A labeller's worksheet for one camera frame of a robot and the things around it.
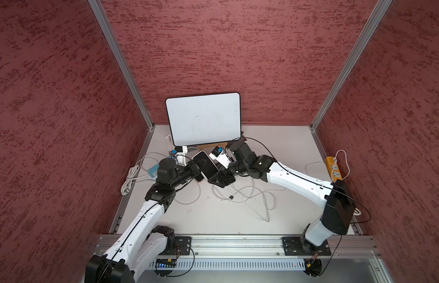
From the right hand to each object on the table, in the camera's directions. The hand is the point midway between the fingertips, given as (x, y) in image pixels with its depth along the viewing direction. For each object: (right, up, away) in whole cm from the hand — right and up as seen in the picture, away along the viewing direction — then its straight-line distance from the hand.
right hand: (214, 177), depth 75 cm
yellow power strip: (+65, 0, +19) cm, 68 cm away
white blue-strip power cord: (-48, -2, +22) cm, 53 cm away
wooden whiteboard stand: (-4, +12, +30) cm, 33 cm away
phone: (-4, +6, -2) cm, 7 cm away
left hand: (-4, +6, 0) cm, 7 cm away
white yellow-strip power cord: (+70, -1, +15) cm, 72 cm away
